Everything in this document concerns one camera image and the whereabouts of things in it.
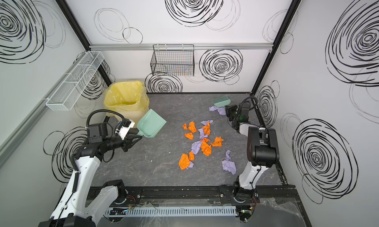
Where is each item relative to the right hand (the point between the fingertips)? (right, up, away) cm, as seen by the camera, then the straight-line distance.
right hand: (224, 105), depth 95 cm
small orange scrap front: (-21, -30, -8) cm, 38 cm away
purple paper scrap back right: (+1, -4, +12) cm, 12 cm away
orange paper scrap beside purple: (-12, -27, -6) cm, 30 cm away
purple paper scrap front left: (-18, -26, -4) cm, 32 cm away
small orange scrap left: (-22, -20, +1) cm, 30 cm away
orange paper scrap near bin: (-21, -15, +5) cm, 26 cm away
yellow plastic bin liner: (-65, +6, +3) cm, 66 cm away
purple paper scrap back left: (-12, -12, +7) cm, 19 cm away
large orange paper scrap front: (-25, -33, -10) cm, 43 cm away
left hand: (-48, -16, -19) cm, 54 cm away
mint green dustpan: (-43, -11, -15) cm, 47 cm away
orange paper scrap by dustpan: (-4, -23, -3) cm, 24 cm away
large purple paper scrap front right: (0, -34, -12) cm, 36 cm away
